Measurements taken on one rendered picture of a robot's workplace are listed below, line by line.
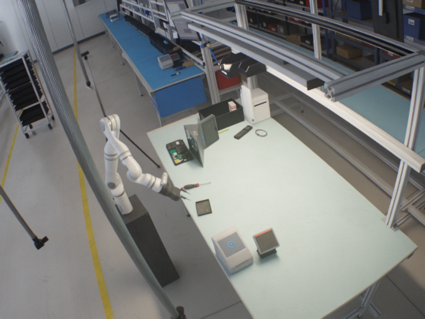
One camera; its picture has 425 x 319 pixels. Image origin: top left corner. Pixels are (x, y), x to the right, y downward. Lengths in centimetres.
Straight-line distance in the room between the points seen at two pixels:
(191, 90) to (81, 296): 254
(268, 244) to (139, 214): 100
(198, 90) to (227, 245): 257
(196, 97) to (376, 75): 307
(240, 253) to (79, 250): 227
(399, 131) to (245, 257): 165
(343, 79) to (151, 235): 181
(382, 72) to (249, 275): 108
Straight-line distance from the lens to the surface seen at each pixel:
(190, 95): 386
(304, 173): 207
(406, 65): 118
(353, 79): 97
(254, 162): 218
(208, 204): 195
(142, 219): 227
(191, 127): 225
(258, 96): 248
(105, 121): 185
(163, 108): 382
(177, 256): 303
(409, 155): 143
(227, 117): 252
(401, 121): 281
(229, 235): 159
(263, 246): 159
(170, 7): 328
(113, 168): 203
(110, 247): 337
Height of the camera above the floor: 236
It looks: 36 degrees down
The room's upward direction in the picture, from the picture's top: 12 degrees counter-clockwise
